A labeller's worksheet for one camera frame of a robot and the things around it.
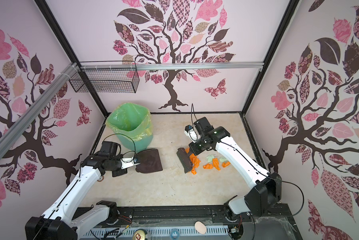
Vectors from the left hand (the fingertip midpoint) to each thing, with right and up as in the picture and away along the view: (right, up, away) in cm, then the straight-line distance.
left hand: (124, 165), depth 81 cm
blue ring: (+28, -30, -11) cm, 43 cm away
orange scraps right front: (+53, -2, +9) cm, 54 cm away
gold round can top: (+14, -23, -21) cm, 34 cm away
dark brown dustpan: (+13, +1, +5) cm, 14 cm away
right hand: (+38, +11, -2) cm, 39 cm away
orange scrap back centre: (+40, 0, +12) cm, 42 cm away
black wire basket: (-17, +54, +14) cm, 58 cm away
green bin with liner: (-3, +23, +22) cm, 32 cm away
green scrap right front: (+51, +2, +14) cm, 53 cm away
